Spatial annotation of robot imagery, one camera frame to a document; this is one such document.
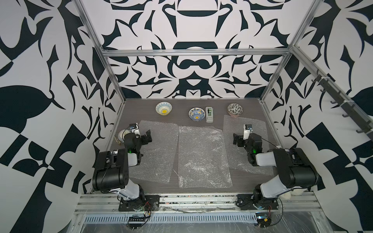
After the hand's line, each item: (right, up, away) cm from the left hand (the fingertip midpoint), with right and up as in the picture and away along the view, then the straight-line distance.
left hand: (140, 129), depth 94 cm
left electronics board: (+4, -43, -23) cm, 48 cm away
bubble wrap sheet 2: (+39, -17, -6) cm, 43 cm away
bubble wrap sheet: (+12, -19, -7) cm, 23 cm away
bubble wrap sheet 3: (+60, -16, -4) cm, 63 cm away
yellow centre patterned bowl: (+12, +14, +18) cm, 26 cm away
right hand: (+65, -1, +1) cm, 65 cm away
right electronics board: (+66, -41, -23) cm, 81 cm away
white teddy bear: (+79, -30, -21) cm, 87 cm away
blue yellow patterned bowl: (+37, +10, +15) cm, 41 cm away
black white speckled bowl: (+66, +13, +18) cm, 70 cm away
